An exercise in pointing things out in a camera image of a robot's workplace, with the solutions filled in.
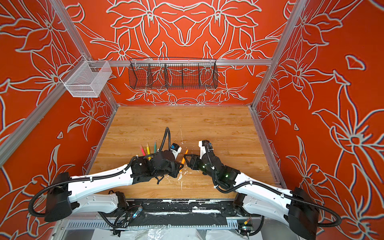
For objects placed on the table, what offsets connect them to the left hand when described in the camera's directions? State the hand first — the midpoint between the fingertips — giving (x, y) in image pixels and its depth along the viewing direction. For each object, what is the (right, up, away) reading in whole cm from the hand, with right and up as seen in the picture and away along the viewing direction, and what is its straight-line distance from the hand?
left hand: (184, 165), depth 74 cm
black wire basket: (-8, +54, +25) cm, 61 cm away
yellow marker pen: (-24, +3, +21) cm, 32 cm away
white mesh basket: (-63, +49, +18) cm, 82 cm away
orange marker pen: (0, +2, +1) cm, 2 cm away
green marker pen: (-20, +5, +21) cm, 30 cm away
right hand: (0, +4, 0) cm, 4 cm away
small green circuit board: (+29, -29, -5) cm, 42 cm away
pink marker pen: (-27, +2, +19) cm, 33 cm away
